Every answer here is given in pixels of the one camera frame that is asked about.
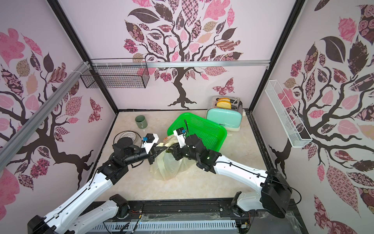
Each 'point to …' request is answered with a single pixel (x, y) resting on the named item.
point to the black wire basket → (118, 77)
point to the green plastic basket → (213, 136)
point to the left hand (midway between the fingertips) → (165, 149)
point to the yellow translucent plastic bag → (166, 166)
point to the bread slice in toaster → (225, 104)
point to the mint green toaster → (231, 118)
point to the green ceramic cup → (141, 122)
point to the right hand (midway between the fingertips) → (170, 148)
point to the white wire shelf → (295, 130)
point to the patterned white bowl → (129, 134)
